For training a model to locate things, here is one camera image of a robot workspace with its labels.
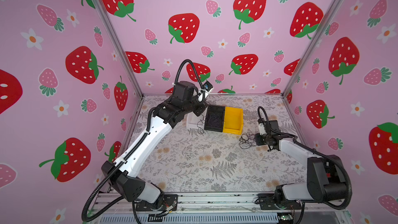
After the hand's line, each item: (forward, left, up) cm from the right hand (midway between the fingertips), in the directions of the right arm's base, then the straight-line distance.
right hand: (257, 137), depth 93 cm
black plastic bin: (+24, +26, -5) cm, 36 cm away
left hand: (+1, +32, +31) cm, 44 cm away
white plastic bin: (+11, +43, -2) cm, 44 cm away
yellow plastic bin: (+14, +13, -4) cm, 20 cm away
